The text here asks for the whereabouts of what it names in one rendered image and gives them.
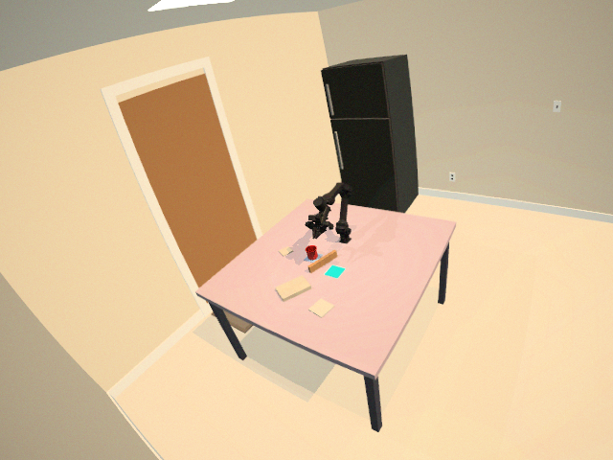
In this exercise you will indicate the cream flat square pad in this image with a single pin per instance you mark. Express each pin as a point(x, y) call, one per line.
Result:
point(321, 308)

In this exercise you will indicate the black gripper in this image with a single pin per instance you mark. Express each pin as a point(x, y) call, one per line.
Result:
point(318, 228)

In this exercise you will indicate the dark red cup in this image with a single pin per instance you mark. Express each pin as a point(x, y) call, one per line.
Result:
point(311, 252)

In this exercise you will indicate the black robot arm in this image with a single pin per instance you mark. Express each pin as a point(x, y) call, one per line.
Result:
point(322, 204)

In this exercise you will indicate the orange flat bar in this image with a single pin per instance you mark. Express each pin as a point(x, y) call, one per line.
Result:
point(323, 261)

